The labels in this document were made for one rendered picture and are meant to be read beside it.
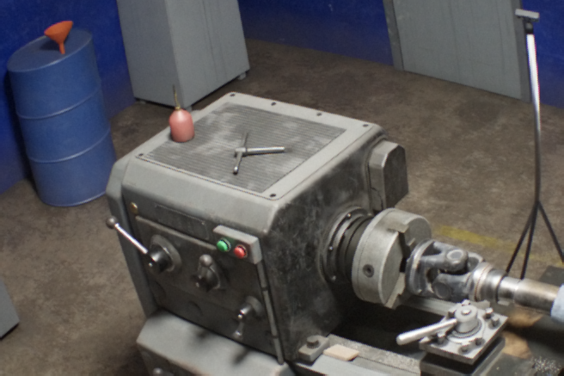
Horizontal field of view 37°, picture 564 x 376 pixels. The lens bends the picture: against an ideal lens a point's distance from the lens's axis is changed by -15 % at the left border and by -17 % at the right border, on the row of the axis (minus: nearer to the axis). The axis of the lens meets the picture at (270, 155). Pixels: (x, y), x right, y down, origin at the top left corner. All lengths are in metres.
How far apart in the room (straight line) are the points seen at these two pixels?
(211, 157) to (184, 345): 0.58
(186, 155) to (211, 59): 3.50
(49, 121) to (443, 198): 2.12
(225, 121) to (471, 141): 2.72
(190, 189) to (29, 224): 2.90
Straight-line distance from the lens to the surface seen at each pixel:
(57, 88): 5.01
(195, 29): 5.92
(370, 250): 2.36
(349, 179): 2.48
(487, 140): 5.24
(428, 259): 2.33
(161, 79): 6.02
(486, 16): 5.57
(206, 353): 2.69
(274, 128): 2.62
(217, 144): 2.59
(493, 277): 2.27
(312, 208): 2.39
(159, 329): 2.82
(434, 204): 4.71
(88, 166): 5.23
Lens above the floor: 2.51
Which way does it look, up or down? 28 degrees down
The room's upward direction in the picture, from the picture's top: 10 degrees counter-clockwise
